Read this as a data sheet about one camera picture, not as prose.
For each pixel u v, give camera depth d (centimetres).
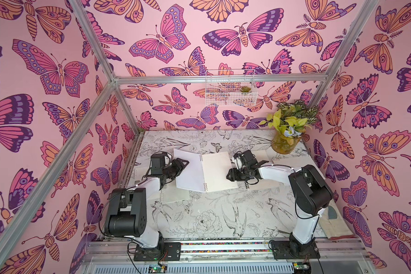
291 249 67
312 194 50
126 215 46
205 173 100
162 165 75
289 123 90
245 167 76
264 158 104
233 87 95
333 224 82
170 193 91
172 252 74
